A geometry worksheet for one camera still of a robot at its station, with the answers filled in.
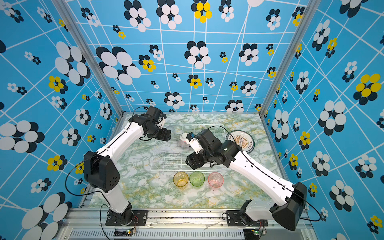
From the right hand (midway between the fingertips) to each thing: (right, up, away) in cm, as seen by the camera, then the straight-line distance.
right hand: (192, 158), depth 72 cm
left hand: (-16, +10, +16) cm, 25 cm away
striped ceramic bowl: (-7, +5, +25) cm, 26 cm away
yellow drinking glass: (-7, -15, +14) cm, 22 cm away
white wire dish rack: (-15, -4, +25) cm, 29 cm away
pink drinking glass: (+13, -16, +14) cm, 25 cm away
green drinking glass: (+2, -15, +15) cm, 21 cm away
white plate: (+34, +7, +30) cm, 46 cm away
